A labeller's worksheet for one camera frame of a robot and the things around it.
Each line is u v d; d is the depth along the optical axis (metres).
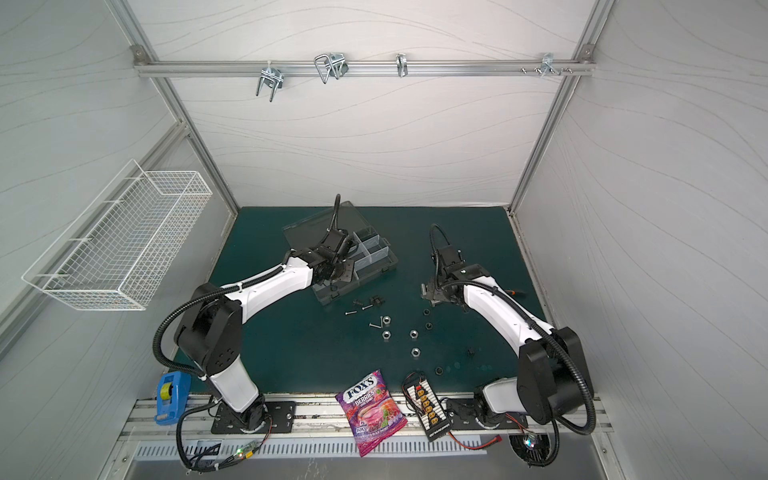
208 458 0.70
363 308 0.93
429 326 0.88
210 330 0.46
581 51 0.77
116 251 0.68
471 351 0.84
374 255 1.01
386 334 0.87
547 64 0.76
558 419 0.45
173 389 0.74
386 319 0.90
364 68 0.78
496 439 0.70
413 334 0.87
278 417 0.74
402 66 0.78
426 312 0.91
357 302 0.93
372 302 0.93
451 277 0.62
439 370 0.80
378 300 0.93
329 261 0.70
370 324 0.90
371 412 0.73
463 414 0.73
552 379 0.42
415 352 0.84
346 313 0.91
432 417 0.72
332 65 0.77
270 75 0.77
